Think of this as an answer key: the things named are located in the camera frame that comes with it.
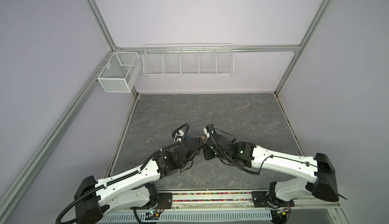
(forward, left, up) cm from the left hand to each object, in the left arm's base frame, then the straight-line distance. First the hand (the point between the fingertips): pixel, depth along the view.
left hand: (203, 143), depth 74 cm
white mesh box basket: (+51, +52, +6) cm, 73 cm away
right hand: (-2, +1, -1) cm, 3 cm away
